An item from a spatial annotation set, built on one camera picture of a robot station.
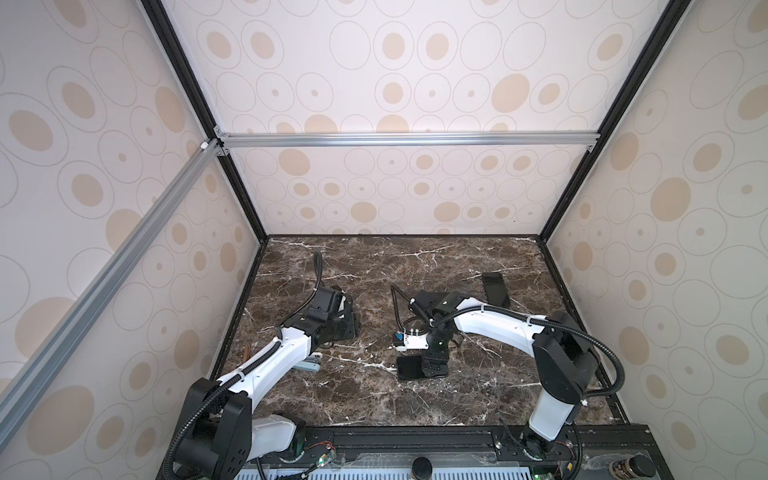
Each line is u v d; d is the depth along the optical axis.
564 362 0.46
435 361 0.74
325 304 0.66
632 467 0.65
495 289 1.04
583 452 0.71
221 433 0.40
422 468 0.63
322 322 0.65
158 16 0.67
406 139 0.90
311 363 0.86
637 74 0.78
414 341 0.76
